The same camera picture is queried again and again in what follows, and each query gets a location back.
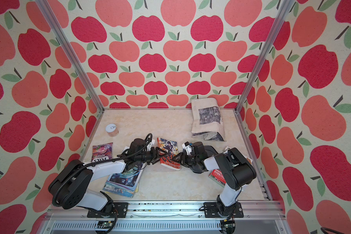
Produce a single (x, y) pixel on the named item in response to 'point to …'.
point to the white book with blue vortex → (136, 171)
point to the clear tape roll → (111, 129)
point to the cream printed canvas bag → (206, 120)
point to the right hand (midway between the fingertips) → (174, 163)
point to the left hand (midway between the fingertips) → (166, 158)
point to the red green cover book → (218, 176)
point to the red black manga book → (170, 147)
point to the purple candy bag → (102, 151)
